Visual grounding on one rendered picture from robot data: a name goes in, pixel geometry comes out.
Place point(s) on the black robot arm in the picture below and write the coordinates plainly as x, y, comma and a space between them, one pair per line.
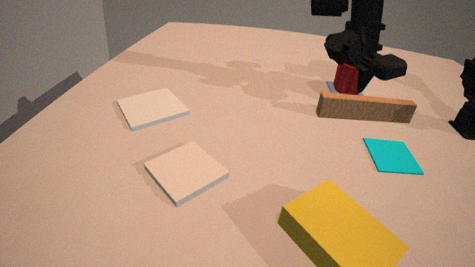
350, 44

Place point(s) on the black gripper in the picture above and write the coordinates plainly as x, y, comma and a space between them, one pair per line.
374, 64

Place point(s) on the yellow rectangular block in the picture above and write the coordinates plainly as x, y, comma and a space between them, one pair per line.
335, 231

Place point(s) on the dark red cup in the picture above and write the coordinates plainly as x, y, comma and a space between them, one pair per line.
346, 79

